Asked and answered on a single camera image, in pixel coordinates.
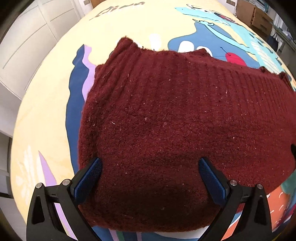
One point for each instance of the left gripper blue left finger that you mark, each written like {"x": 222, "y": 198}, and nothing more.
{"x": 43, "y": 222}

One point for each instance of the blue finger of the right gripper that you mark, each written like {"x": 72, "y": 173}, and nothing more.
{"x": 293, "y": 151}

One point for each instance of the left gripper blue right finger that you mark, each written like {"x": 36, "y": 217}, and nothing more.
{"x": 255, "y": 220}

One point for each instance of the dark red knitted sweater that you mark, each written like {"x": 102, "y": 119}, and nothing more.
{"x": 150, "y": 116}

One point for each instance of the yellow dinosaur print bedspread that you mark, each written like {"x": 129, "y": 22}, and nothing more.
{"x": 45, "y": 138}

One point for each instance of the dark blue hanging bag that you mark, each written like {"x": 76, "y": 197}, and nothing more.
{"x": 273, "y": 42}

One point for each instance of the wooden drawer cabinet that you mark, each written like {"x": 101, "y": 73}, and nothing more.
{"x": 254, "y": 17}

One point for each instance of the white wardrobe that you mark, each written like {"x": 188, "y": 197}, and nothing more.
{"x": 32, "y": 36}

